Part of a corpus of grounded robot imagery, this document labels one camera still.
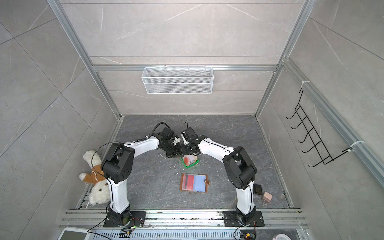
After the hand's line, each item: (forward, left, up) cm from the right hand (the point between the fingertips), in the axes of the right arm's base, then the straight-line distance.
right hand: (182, 149), depth 93 cm
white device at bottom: (-42, +48, 0) cm, 64 cm away
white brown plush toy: (-26, +41, +2) cm, 49 cm away
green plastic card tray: (-9, -5, -4) cm, 11 cm away
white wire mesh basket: (+42, +2, +24) cm, 48 cm away
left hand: (-1, -1, -2) cm, 2 cm away
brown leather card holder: (-19, -7, -4) cm, 21 cm away
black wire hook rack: (-8, -63, +25) cm, 68 cm away
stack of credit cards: (-6, -4, -2) cm, 8 cm away
